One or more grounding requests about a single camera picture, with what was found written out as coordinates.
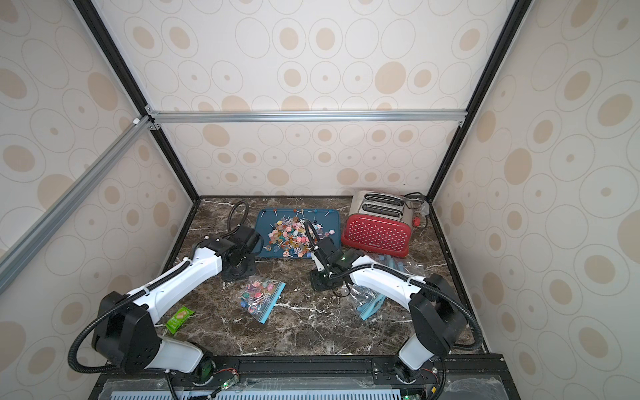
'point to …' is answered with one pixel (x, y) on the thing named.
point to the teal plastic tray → (329, 218)
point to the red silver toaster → (378, 222)
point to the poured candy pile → (291, 234)
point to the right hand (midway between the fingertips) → (322, 282)
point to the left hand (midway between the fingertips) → (255, 271)
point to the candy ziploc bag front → (368, 302)
